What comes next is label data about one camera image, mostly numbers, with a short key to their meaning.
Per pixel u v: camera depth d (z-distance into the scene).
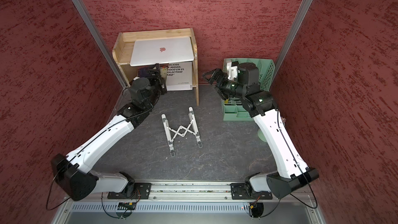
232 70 0.59
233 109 1.03
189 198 0.73
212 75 0.54
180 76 0.95
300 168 0.38
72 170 0.38
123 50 0.78
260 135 0.93
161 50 0.76
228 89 0.53
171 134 0.89
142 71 0.93
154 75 0.62
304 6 0.79
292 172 0.38
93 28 0.87
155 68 0.64
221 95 0.60
